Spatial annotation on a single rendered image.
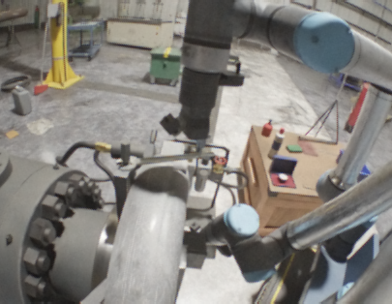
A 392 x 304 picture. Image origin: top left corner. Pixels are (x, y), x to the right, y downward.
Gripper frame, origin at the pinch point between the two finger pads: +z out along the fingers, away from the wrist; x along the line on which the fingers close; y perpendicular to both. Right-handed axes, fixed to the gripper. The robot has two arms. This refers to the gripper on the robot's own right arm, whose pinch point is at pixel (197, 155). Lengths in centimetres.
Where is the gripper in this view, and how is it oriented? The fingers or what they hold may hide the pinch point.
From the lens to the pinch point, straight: 53.8
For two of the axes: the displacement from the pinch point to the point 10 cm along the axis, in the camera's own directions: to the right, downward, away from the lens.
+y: -8.9, 1.0, -4.4
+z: -1.5, 8.5, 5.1
